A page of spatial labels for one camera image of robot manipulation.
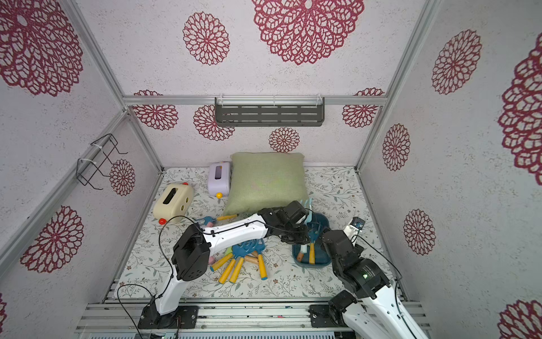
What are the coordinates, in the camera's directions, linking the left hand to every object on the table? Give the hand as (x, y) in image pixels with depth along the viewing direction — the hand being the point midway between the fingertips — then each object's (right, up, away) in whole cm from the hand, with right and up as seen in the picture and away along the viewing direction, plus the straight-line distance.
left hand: (308, 241), depth 81 cm
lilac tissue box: (-40, +25, +22) cm, 52 cm away
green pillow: (-20, +24, +18) cm, 36 cm away
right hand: (+7, +5, -8) cm, 12 cm away
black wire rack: (-78, +28, -8) cm, 83 cm away
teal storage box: (-2, -6, +4) cm, 8 cm away
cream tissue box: (-58, +15, +13) cm, 61 cm away
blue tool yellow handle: (-45, +6, +19) cm, 49 cm away
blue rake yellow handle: (-19, -4, +6) cm, 21 cm away
